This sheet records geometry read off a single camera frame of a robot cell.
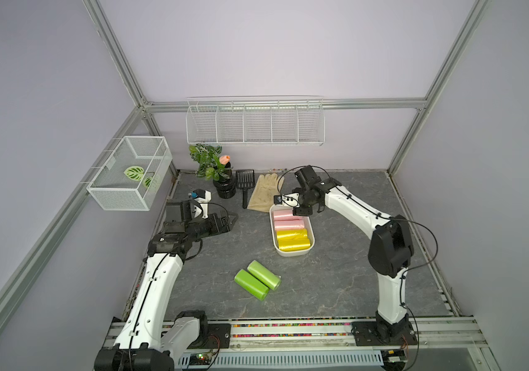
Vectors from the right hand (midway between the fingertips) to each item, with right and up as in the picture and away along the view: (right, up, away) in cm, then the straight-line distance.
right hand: (296, 199), depth 93 cm
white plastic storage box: (+5, -11, +1) cm, 12 cm away
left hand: (-24, -6, -18) cm, 31 cm away
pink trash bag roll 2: (-2, -11, +2) cm, 11 cm away
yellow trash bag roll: (-2, -14, -1) cm, 14 cm away
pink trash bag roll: (-4, -8, +5) cm, 10 cm away
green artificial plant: (-35, +13, -2) cm, 37 cm away
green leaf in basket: (-56, +9, -16) cm, 59 cm away
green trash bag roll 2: (-17, -30, -12) cm, 37 cm away
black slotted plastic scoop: (-24, +9, +24) cm, 35 cm away
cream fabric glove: (-12, +6, +22) cm, 26 cm away
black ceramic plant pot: (-32, +5, +14) cm, 35 cm away
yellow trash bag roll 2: (-1, -18, -4) cm, 18 cm away
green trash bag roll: (-13, -28, -9) cm, 32 cm away
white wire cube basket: (-56, +3, -27) cm, 62 cm away
